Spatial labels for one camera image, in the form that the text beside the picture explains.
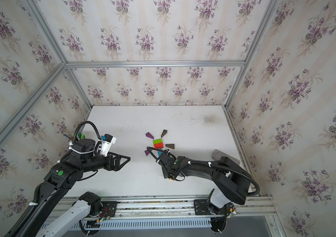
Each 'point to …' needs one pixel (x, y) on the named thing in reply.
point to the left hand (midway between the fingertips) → (124, 157)
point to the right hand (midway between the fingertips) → (170, 172)
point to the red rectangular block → (158, 145)
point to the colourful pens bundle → (70, 138)
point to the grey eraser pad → (216, 154)
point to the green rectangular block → (157, 141)
